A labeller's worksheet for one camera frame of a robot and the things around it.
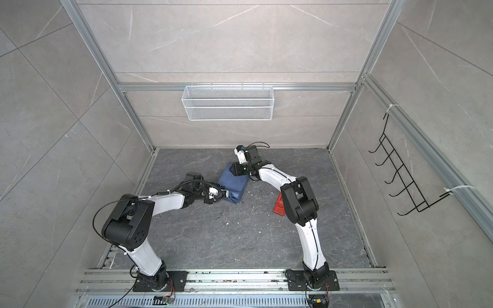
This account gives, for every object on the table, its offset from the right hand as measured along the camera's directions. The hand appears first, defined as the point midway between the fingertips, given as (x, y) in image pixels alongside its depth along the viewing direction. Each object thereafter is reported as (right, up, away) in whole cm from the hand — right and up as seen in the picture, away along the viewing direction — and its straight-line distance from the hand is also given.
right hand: (235, 168), depth 98 cm
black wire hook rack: (+63, -7, -34) cm, 72 cm away
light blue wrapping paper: (0, -8, -5) cm, 10 cm away
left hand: (-5, -9, -4) cm, 11 cm away
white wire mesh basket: (-4, +35, +2) cm, 35 cm away
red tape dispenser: (+22, -19, -8) cm, 30 cm away
